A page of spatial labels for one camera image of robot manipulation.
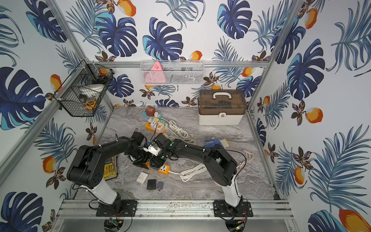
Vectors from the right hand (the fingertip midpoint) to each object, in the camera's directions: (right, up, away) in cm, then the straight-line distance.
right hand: (154, 159), depth 85 cm
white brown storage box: (+42, +32, +9) cm, 53 cm away
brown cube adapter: (-8, +30, +22) cm, 38 cm away
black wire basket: (-43, +35, -9) cm, 56 cm away
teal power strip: (-14, +28, +28) cm, 43 cm away
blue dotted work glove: (+39, +9, +15) cm, 43 cm away
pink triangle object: (0, +51, +5) cm, 51 cm away
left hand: (-3, -1, +5) cm, 6 cm away
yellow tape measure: (-36, +32, -3) cm, 48 cm away
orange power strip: (+6, -5, -1) cm, 8 cm away
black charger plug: (-1, -13, -5) cm, 14 cm away
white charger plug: (-7, -11, -1) cm, 13 cm away
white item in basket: (-33, +39, -5) cm, 52 cm away
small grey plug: (+4, -14, -3) cm, 15 cm away
